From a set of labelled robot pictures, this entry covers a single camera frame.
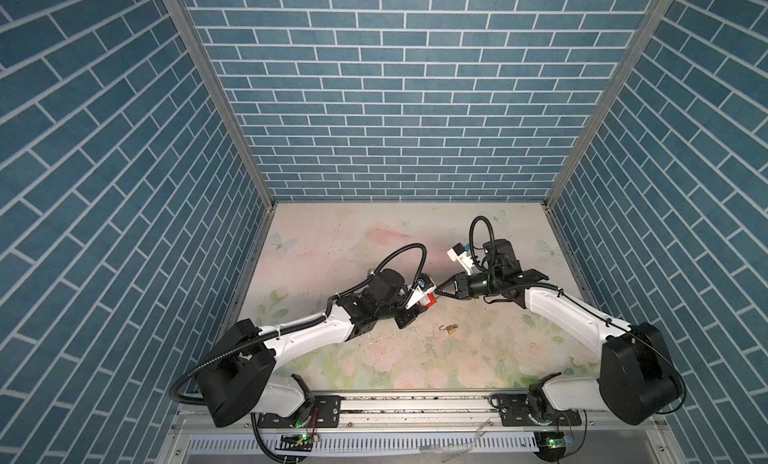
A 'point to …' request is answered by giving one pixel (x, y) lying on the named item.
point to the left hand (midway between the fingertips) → (422, 301)
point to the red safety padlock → (432, 300)
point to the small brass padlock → (452, 328)
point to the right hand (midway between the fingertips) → (435, 288)
